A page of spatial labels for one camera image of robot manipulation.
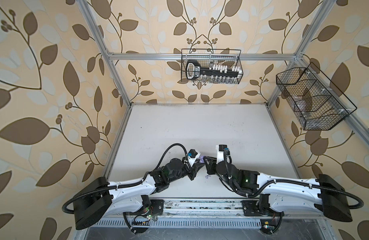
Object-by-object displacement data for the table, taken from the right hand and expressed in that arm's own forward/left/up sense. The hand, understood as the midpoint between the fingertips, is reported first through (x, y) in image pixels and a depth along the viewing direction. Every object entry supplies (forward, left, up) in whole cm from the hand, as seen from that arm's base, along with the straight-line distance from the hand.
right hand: (204, 160), depth 75 cm
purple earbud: (-3, -2, -15) cm, 16 cm away
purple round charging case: (0, +1, 0) cm, 1 cm away
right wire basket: (+19, -56, +19) cm, 63 cm away
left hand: (-1, 0, 0) cm, 1 cm away
